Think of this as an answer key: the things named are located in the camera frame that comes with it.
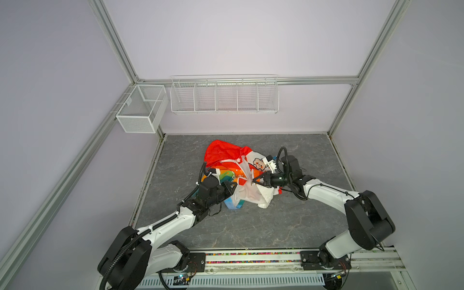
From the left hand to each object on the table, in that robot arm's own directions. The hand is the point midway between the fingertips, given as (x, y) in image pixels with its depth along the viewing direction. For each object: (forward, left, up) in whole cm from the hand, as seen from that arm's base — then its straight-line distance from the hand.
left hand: (238, 186), depth 81 cm
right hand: (+2, -7, -1) cm, 7 cm away
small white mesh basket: (+47, +50, +10) cm, 69 cm away
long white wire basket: (+49, +5, +16) cm, 52 cm away
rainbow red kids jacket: (+17, -2, -9) cm, 20 cm away
